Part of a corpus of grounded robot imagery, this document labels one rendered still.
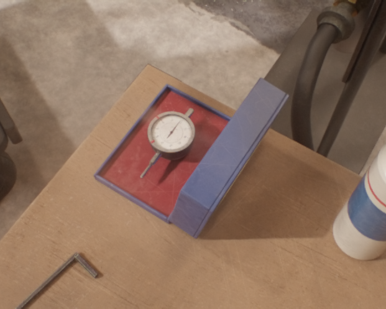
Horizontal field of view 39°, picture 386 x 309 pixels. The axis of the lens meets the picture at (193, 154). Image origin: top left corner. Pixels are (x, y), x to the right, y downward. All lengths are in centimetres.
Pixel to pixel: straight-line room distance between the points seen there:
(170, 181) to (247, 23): 84
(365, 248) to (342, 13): 38
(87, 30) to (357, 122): 70
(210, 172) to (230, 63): 83
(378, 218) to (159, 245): 25
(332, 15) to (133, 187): 41
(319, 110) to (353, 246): 71
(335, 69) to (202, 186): 88
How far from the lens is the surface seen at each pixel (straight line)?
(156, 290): 62
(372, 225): 56
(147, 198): 65
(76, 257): 63
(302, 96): 81
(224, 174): 54
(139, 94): 73
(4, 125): 92
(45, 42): 143
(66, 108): 130
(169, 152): 64
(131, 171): 67
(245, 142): 55
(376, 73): 139
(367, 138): 128
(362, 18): 103
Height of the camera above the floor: 107
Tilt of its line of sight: 62 degrees down
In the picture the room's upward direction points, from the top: straight up
